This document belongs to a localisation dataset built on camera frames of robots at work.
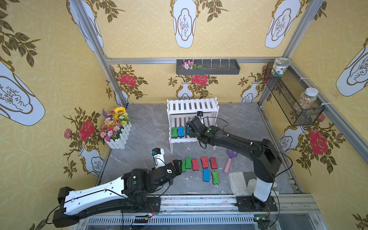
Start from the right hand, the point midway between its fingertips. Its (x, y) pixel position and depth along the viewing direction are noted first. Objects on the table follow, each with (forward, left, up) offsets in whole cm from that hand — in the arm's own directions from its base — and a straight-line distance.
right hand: (197, 125), depth 90 cm
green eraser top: (-22, +8, -12) cm, 26 cm away
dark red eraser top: (-19, -10, -13) cm, 25 cm away
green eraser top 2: (-19, +5, -12) cm, 24 cm away
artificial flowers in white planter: (-7, +49, +4) cm, 49 cm away
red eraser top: (-20, -5, -13) cm, 24 cm away
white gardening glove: (-32, -24, -14) cm, 42 cm away
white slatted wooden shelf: (0, +10, +13) cm, 17 cm away
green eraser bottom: (-6, +14, +1) cm, 15 cm away
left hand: (-26, +12, +3) cm, 29 cm away
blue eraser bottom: (-5, +10, 0) cm, 11 cm away
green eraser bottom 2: (-28, -11, -12) cm, 32 cm away
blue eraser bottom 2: (-26, -6, -13) cm, 30 cm away
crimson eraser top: (-20, +1, -12) cm, 24 cm away
